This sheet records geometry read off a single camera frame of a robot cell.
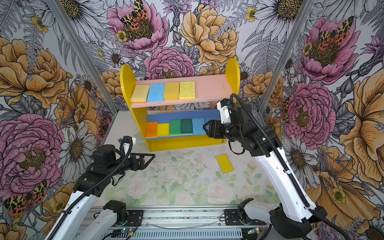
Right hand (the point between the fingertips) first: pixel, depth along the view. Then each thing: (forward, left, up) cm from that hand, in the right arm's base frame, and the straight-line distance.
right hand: (209, 132), depth 63 cm
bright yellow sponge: (+19, +25, -21) cm, 39 cm away
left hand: (-4, +28, -15) cm, 32 cm away
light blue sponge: (+20, +5, -21) cm, 29 cm away
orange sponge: (+18, +32, -20) cm, 42 cm away
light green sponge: (+20, +18, -21) cm, 35 cm away
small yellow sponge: (+3, -12, -37) cm, 39 cm away
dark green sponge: (+20, +11, -21) cm, 31 cm away
